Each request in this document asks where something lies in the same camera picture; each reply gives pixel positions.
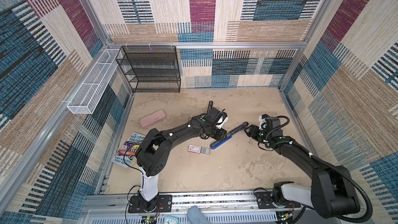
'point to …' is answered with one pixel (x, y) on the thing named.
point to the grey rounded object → (195, 215)
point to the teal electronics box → (170, 220)
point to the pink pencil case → (153, 118)
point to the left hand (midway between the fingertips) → (224, 134)
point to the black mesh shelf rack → (151, 69)
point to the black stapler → (210, 106)
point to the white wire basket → (91, 90)
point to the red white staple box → (194, 149)
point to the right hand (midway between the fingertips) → (247, 133)
